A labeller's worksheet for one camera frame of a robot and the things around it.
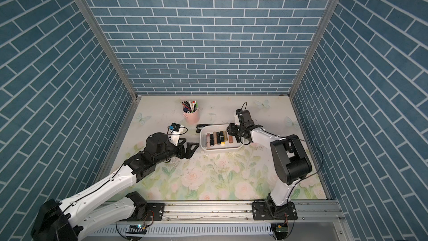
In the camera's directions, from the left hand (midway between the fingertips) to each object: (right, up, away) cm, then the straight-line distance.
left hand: (196, 144), depth 76 cm
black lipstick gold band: (+10, 0, +20) cm, 22 cm away
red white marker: (-7, +20, +23) cm, 31 cm away
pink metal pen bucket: (-7, +11, +24) cm, 27 cm away
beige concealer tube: (+8, -1, +20) cm, 22 cm away
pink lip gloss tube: (+4, -1, +20) cm, 20 cm away
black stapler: (-2, +5, +26) cm, 26 cm away
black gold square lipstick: (+12, -1, +20) cm, 23 cm away
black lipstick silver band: (+6, -1, +20) cm, 21 cm away
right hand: (+17, +5, +20) cm, 26 cm away
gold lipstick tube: (+14, 0, +22) cm, 26 cm away
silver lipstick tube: (+2, -2, +20) cm, 20 cm away
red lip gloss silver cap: (+17, -1, +21) cm, 27 cm away
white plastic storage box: (+10, +5, +25) cm, 27 cm away
